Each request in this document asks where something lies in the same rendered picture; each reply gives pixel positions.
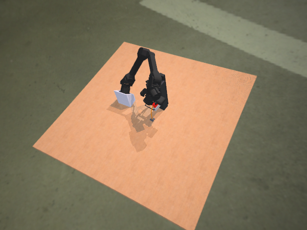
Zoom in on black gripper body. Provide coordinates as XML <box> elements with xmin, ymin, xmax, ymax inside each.
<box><xmin>140</xmin><ymin>88</ymin><xmax>165</xmax><ymax>105</ymax></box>

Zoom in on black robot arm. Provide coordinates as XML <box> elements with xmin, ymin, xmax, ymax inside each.
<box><xmin>119</xmin><ymin>47</ymin><xmax>162</xmax><ymax>105</ymax></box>

